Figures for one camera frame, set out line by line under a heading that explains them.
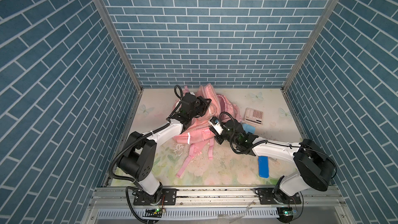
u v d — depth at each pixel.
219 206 0.72
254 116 1.02
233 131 0.63
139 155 0.46
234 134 0.64
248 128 0.94
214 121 0.72
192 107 0.67
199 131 0.87
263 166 0.83
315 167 0.44
